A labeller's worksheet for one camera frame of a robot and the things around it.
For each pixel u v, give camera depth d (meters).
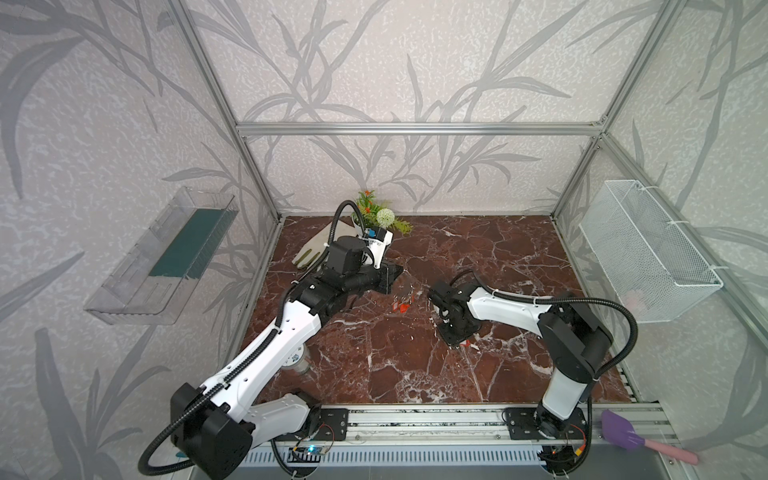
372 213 1.00
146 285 0.64
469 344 0.87
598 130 0.94
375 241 0.64
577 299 0.50
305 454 0.72
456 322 0.75
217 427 0.37
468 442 0.72
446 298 0.72
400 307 0.87
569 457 0.70
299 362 0.77
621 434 0.72
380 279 0.64
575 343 0.47
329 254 0.56
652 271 0.63
